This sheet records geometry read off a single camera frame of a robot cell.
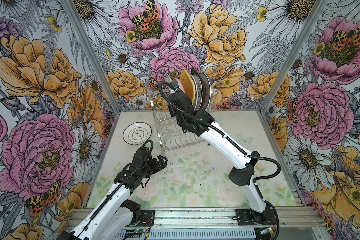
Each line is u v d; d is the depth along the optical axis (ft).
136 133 3.55
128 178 1.87
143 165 2.10
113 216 1.92
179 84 2.32
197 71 3.29
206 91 2.39
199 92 2.35
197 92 2.35
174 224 2.40
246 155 1.61
